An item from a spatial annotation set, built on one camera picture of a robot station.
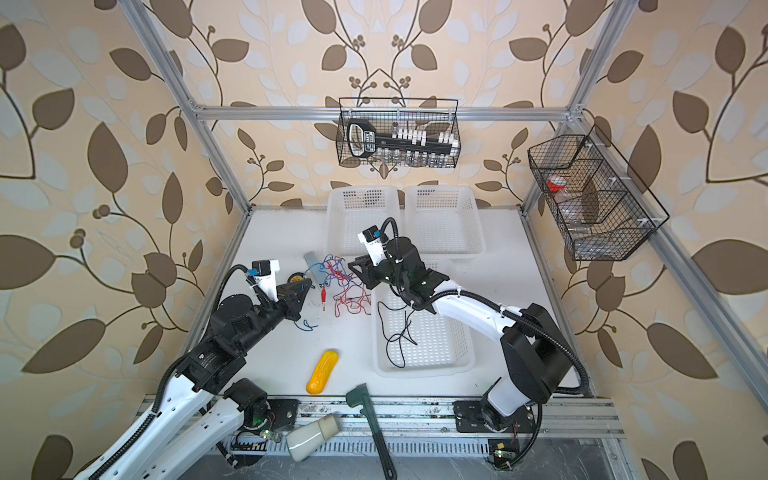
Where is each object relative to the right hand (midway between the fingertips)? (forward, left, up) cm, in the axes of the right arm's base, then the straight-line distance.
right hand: (354, 264), depth 79 cm
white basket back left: (+40, +6, -20) cm, 45 cm away
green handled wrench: (-27, -1, -21) cm, 34 cm away
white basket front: (-13, -14, -22) cm, 29 cm away
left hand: (-8, +9, +5) cm, 13 cm away
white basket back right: (+35, -32, -22) cm, 53 cm away
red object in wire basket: (+16, -56, +12) cm, 59 cm away
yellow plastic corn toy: (-22, +9, -18) cm, 30 cm away
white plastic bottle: (-37, +10, -16) cm, 42 cm away
